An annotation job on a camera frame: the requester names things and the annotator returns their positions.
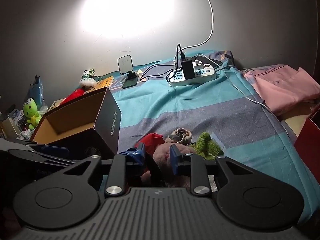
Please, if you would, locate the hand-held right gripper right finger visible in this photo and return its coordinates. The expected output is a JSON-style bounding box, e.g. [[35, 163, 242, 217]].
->
[[169, 144, 254, 197]]

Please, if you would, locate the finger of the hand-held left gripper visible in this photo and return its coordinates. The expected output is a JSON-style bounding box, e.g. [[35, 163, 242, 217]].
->
[[26, 144, 71, 160]]

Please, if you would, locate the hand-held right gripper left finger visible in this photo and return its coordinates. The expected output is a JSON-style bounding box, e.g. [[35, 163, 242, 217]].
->
[[61, 142, 147, 197]]

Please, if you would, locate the pink plush toy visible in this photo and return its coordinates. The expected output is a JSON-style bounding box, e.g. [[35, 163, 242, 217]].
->
[[140, 142, 193, 188]]

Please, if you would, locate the red felt cloth toy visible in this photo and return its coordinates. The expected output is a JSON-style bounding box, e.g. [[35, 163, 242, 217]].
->
[[135, 133, 165, 155]]

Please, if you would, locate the grey brown sock toy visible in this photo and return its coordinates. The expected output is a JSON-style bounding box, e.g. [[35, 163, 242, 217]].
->
[[164, 128, 193, 145]]

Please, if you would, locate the green knitted toy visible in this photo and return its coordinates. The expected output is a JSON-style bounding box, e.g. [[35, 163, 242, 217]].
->
[[192, 132, 224, 160]]

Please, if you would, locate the black cardboard box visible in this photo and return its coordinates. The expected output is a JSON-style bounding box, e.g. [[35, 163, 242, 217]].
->
[[30, 87, 123, 159]]

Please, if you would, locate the white cloth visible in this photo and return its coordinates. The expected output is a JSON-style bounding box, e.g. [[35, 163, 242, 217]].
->
[[17, 130, 33, 140]]

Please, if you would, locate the tan cardboard packet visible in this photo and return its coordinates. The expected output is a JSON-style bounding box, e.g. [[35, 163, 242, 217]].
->
[[1, 117, 20, 138]]

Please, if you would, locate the checked cloth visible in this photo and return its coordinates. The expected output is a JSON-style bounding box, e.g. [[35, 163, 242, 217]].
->
[[12, 112, 28, 130]]

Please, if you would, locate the orange picture book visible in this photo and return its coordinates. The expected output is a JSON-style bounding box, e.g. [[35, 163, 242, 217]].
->
[[47, 100, 64, 110]]

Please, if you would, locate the green frog plush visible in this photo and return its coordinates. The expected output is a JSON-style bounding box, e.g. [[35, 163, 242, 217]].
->
[[22, 97, 43, 130]]

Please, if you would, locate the striped bed sheet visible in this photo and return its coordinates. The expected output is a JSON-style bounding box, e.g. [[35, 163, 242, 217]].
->
[[107, 50, 320, 230]]

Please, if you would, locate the red plush toy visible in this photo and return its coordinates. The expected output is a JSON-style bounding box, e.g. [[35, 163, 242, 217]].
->
[[60, 88, 87, 105]]

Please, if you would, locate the blue packet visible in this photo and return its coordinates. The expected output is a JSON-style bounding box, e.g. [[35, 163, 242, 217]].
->
[[30, 75, 44, 105]]

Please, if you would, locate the panda plush ornament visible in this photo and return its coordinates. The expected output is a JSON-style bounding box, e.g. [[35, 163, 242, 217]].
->
[[79, 67, 97, 90]]

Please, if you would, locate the yellow book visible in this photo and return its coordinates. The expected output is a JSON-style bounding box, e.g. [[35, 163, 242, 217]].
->
[[94, 76, 114, 90]]

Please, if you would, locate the white power strip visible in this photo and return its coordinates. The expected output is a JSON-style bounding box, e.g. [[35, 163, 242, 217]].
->
[[167, 64, 217, 88]]

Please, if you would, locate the green phone stand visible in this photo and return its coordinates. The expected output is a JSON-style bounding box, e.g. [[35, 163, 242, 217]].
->
[[117, 54, 138, 89]]

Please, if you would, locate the black charger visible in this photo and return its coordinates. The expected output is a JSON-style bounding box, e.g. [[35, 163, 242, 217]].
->
[[180, 57, 195, 80]]

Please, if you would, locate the pink cloth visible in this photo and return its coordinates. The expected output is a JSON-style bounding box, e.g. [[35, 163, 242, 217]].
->
[[244, 65, 320, 117]]

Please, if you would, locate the red box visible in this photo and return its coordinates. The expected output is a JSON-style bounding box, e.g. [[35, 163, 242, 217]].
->
[[294, 104, 320, 164]]

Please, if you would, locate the black cable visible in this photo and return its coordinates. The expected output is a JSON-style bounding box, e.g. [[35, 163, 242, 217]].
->
[[176, 44, 187, 73], [140, 65, 175, 82]]

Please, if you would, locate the thin white cable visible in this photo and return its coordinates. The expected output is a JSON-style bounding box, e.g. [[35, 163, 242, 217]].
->
[[196, 54, 272, 110]]

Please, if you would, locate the thick white cable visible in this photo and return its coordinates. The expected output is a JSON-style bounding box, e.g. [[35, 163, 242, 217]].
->
[[172, 0, 214, 67]]

